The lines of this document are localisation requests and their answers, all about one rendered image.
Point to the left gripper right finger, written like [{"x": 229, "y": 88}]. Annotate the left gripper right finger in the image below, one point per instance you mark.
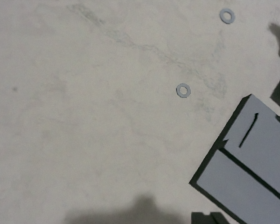
[{"x": 217, "y": 218}]

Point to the grey slotted block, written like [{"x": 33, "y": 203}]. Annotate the grey slotted block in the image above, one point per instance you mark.
[{"x": 247, "y": 189}]

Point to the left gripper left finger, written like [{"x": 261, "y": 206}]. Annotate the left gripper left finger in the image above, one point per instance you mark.
[{"x": 199, "y": 218}]

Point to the grey metal washer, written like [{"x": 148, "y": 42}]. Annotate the grey metal washer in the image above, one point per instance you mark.
[
  {"x": 223, "y": 19},
  {"x": 183, "y": 95}
]

